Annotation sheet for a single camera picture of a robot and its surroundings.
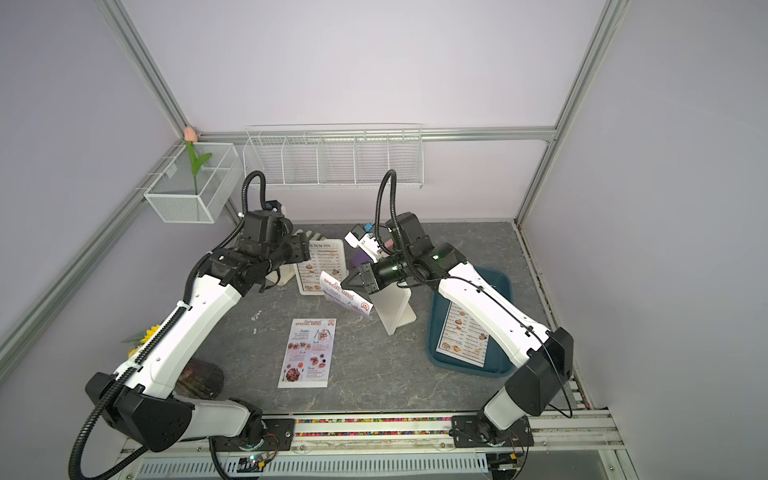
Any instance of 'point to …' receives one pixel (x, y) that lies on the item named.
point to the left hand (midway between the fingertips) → (297, 243)
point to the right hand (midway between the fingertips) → (343, 286)
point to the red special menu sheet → (307, 354)
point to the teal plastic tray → (496, 360)
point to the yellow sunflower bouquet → (141, 339)
